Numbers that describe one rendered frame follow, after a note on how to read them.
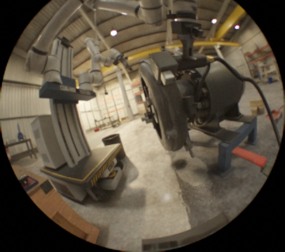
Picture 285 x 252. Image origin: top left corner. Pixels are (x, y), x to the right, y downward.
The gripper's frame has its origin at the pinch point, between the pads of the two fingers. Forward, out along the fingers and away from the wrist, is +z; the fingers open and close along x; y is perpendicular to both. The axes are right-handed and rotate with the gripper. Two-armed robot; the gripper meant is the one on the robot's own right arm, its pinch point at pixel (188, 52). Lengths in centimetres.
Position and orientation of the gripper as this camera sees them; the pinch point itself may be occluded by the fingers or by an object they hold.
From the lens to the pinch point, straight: 43.0
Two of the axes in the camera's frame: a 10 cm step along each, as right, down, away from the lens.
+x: 8.6, -4.8, 1.7
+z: 1.9, 6.2, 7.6
